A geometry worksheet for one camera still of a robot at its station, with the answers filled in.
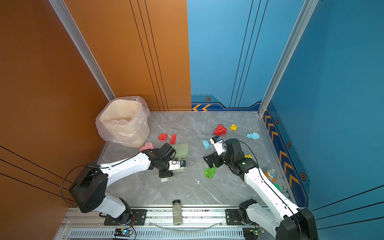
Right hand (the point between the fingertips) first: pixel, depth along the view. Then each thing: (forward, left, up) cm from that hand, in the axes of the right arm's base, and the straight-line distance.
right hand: (210, 153), depth 80 cm
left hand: (-2, +23, -11) cm, 25 cm away
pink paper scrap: (+14, +40, -12) cm, 44 cm away
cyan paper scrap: (+14, +1, -13) cm, 19 cm away
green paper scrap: (-5, -1, -13) cm, 14 cm away
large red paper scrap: (+25, -9, -12) cm, 29 cm away
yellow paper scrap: (+30, -20, -14) cm, 38 cm away
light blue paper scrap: (+23, -34, -15) cm, 43 cm away
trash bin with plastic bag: (+15, +47, +11) cm, 51 cm away
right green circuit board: (-34, -19, -17) cm, 42 cm away
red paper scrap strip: (+21, +24, -14) cm, 35 cm away
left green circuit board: (-33, +43, -16) cm, 56 cm away
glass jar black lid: (-27, +17, -11) cm, 33 cm away
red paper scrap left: (+22, +32, -13) cm, 41 cm away
